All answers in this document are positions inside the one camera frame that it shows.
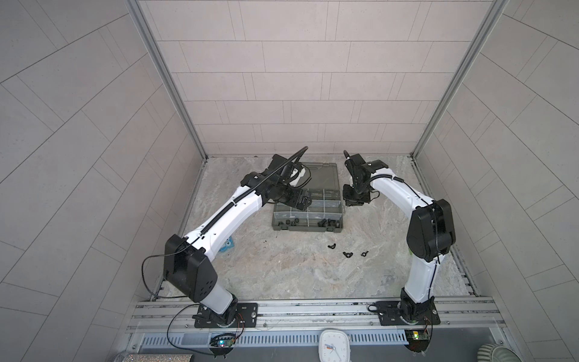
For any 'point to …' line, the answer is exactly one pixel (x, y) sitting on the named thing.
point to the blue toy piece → (229, 243)
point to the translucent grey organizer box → (325, 212)
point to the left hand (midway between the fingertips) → (305, 196)
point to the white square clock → (334, 345)
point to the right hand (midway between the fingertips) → (347, 201)
